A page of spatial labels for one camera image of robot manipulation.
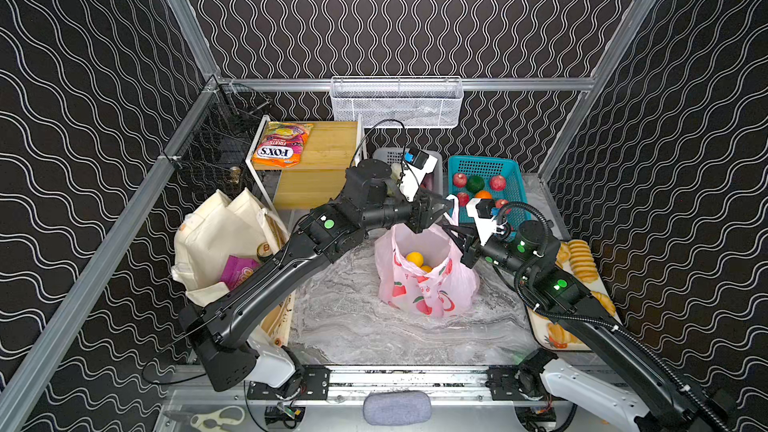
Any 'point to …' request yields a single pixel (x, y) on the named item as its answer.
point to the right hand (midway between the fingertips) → (445, 224)
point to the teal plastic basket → (517, 212)
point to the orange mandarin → (427, 268)
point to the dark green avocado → (475, 184)
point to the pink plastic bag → (423, 272)
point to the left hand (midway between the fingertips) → (454, 199)
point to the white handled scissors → (217, 418)
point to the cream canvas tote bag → (216, 229)
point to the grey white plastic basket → (429, 182)
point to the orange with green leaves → (483, 194)
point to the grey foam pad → (397, 408)
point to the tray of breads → (577, 257)
